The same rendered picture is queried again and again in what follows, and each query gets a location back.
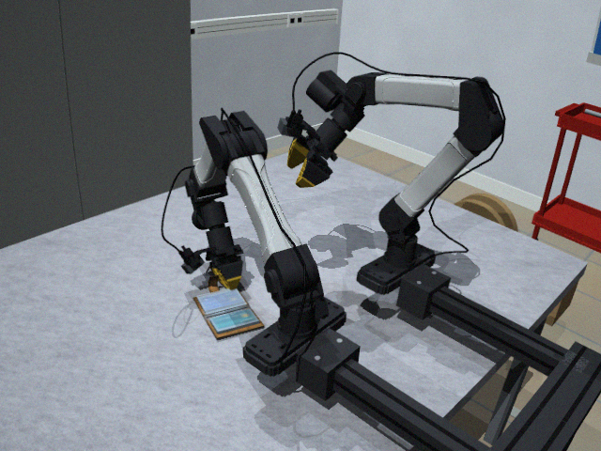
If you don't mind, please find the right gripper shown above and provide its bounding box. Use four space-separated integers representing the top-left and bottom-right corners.
287 118 347 188

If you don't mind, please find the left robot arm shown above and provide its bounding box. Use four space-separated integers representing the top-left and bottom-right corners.
185 111 345 366

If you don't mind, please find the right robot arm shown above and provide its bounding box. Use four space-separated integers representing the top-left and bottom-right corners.
306 70 503 286

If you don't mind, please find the clear plastic sheet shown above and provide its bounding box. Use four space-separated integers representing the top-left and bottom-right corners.
196 288 247 314

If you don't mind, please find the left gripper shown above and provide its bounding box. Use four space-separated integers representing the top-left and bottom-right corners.
206 226 243 290

